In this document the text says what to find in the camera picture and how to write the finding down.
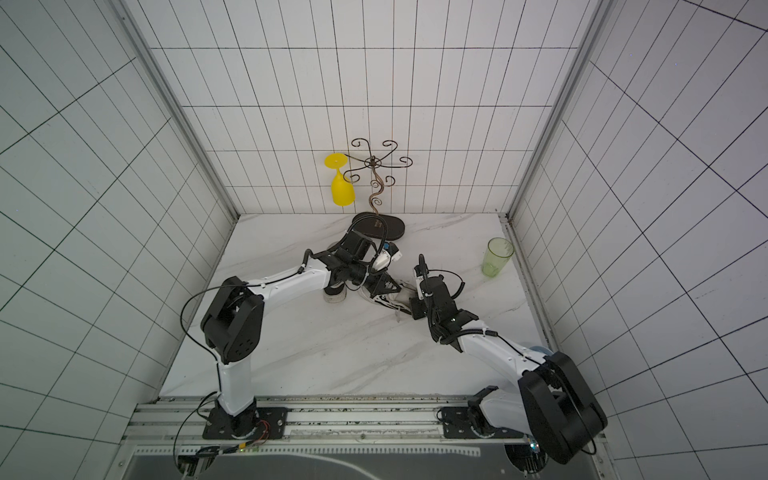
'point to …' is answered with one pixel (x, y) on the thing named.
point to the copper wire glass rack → (384, 177)
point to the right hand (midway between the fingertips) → (417, 287)
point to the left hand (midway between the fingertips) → (394, 294)
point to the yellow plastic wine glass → (342, 189)
